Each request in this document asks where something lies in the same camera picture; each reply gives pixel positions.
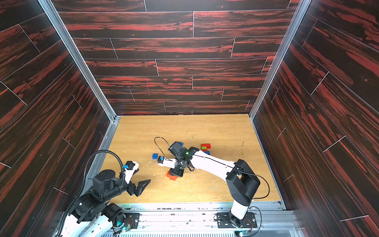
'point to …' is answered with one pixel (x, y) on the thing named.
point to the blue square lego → (155, 156)
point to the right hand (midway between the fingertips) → (175, 167)
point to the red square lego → (173, 177)
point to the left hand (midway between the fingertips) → (144, 175)
